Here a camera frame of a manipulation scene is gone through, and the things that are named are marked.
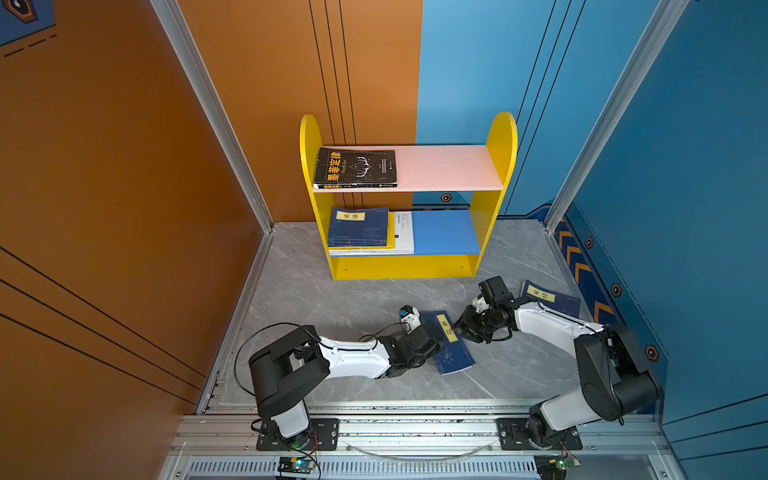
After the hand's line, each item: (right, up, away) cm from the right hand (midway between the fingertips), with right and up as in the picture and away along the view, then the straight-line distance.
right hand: (451, 329), depth 88 cm
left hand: (-2, -1, -4) cm, 5 cm away
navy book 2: (-1, -6, -6) cm, 8 cm away
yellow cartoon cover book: (-18, +27, +4) cm, 33 cm away
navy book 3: (+34, +7, +9) cm, 36 cm away
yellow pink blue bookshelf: (0, +26, +8) cm, 27 cm away
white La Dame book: (-14, +27, +6) cm, 31 cm away
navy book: (-28, +31, +4) cm, 42 cm away
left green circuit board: (-41, -28, -17) cm, 52 cm away
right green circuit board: (+21, -28, -18) cm, 39 cm away
